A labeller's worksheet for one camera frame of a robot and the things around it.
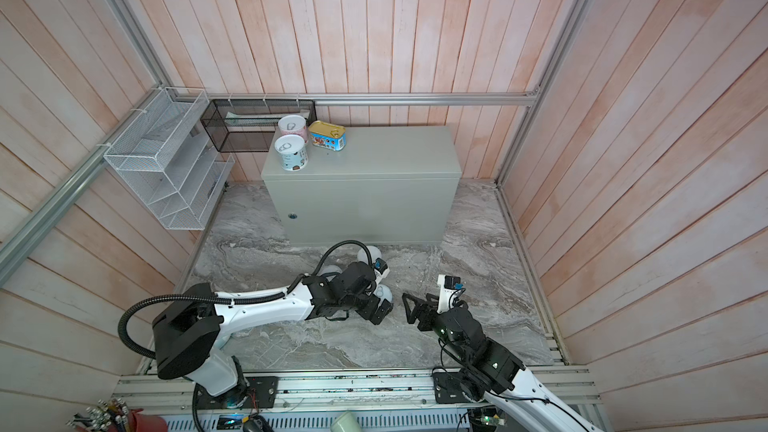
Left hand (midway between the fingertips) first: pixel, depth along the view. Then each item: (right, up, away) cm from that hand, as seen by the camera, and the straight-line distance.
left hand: (377, 305), depth 82 cm
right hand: (+10, +4, -4) cm, 11 cm away
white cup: (-7, -20, -18) cm, 27 cm away
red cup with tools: (-51, -13, -25) cm, 59 cm away
